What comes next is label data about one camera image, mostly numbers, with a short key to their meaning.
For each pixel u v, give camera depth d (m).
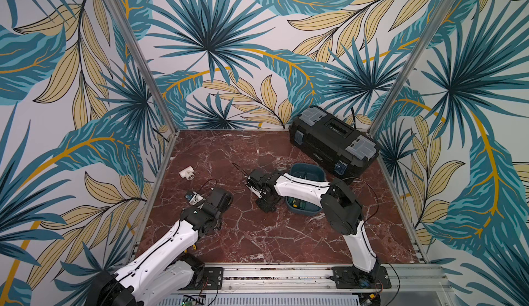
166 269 0.47
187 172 0.98
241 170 1.07
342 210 0.52
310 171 1.02
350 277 0.73
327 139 0.95
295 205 0.87
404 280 0.76
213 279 0.74
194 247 0.79
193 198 0.71
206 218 0.56
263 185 0.67
